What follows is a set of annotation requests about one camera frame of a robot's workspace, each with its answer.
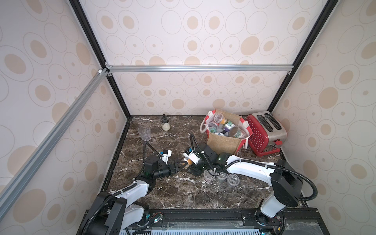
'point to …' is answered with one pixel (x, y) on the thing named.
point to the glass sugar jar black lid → (166, 125)
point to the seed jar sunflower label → (235, 132)
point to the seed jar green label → (212, 127)
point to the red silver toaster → (268, 135)
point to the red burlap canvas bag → (226, 132)
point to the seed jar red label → (223, 175)
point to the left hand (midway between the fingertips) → (187, 167)
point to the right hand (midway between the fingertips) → (194, 164)
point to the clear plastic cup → (144, 132)
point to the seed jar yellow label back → (219, 118)
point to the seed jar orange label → (189, 162)
